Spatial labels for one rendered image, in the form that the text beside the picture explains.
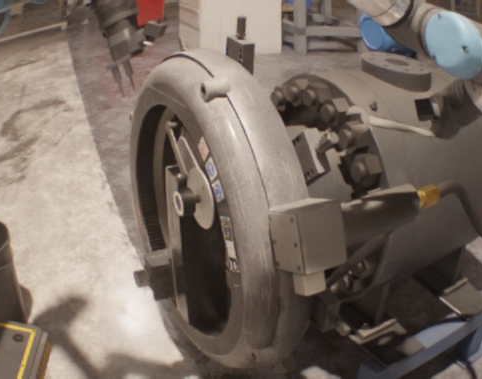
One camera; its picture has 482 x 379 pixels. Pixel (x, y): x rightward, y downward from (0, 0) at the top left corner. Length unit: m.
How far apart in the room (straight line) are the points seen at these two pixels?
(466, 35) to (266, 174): 0.53
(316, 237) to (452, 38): 0.45
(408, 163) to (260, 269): 0.45
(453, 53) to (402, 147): 0.68
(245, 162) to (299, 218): 0.16
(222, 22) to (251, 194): 4.15
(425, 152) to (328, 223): 0.48
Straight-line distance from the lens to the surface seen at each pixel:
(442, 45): 0.74
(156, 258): 1.46
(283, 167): 1.09
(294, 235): 0.99
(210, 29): 5.15
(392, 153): 1.34
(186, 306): 1.43
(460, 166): 1.50
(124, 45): 0.93
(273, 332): 1.18
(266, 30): 5.33
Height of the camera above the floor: 1.29
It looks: 25 degrees down
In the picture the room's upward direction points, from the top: 1 degrees clockwise
